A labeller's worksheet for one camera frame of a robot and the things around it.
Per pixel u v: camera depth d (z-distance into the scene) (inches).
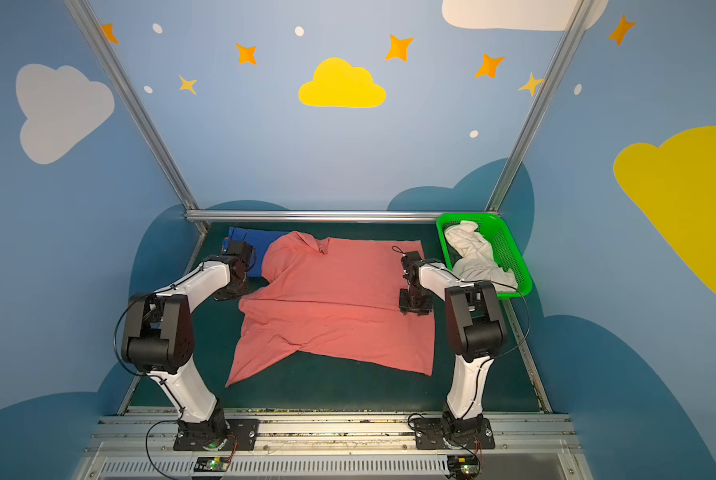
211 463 27.9
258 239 43.7
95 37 28.4
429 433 28.9
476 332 20.7
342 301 38.9
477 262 41.9
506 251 42.1
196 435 26.7
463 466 28.2
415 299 32.8
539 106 33.7
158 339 19.4
